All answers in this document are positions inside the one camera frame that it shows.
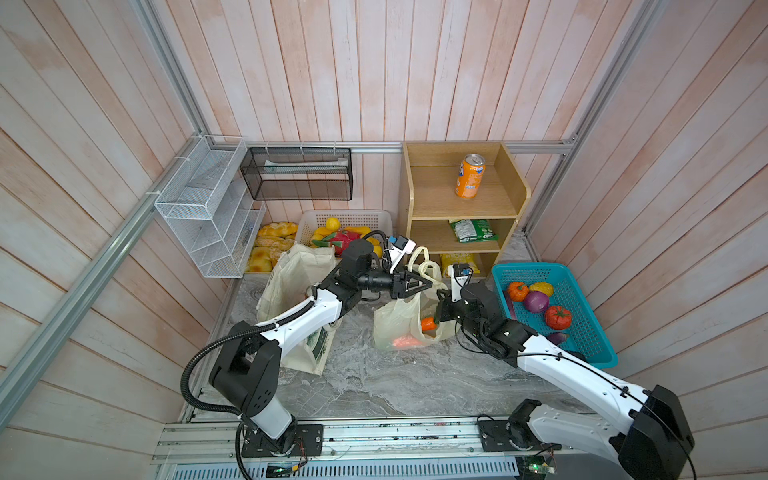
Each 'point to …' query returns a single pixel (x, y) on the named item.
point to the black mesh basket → (299, 174)
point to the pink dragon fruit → (338, 240)
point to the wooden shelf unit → (461, 198)
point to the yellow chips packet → (448, 259)
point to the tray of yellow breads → (271, 239)
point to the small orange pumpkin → (518, 291)
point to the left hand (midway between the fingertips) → (428, 288)
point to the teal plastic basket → (584, 333)
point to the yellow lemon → (333, 223)
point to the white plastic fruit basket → (311, 220)
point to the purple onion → (536, 301)
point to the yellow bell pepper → (542, 287)
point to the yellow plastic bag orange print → (410, 321)
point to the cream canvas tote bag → (295, 270)
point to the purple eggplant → (557, 337)
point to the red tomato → (558, 318)
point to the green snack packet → (471, 230)
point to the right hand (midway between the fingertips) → (436, 290)
